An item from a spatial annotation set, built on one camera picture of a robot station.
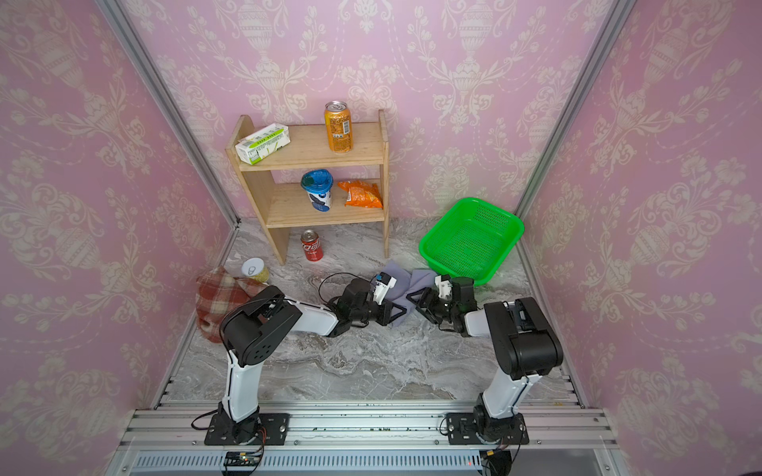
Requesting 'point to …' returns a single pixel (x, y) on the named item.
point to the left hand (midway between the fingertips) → (405, 313)
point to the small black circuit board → (241, 458)
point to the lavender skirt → (407, 283)
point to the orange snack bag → (361, 194)
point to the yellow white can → (254, 267)
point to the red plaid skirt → (216, 293)
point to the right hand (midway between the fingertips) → (413, 300)
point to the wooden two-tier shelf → (281, 204)
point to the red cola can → (312, 245)
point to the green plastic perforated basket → (471, 239)
